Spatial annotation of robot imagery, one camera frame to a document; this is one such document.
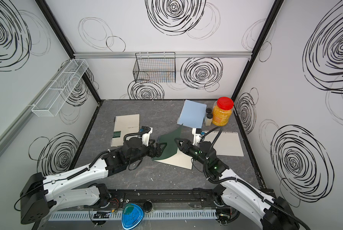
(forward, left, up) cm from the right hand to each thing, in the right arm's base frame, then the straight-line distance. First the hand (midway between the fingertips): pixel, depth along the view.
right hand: (175, 143), depth 72 cm
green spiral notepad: (-4, +1, -5) cm, 7 cm away
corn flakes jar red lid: (+34, -33, -5) cm, 48 cm away
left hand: (0, +7, -1) cm, 7 cm away
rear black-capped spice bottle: (+32, -23, -12) cm, 41 cm away
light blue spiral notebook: (+37, -13, -23) cm, 46 cm away
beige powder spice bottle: (+26, -22, -14) cm, 37 cm away
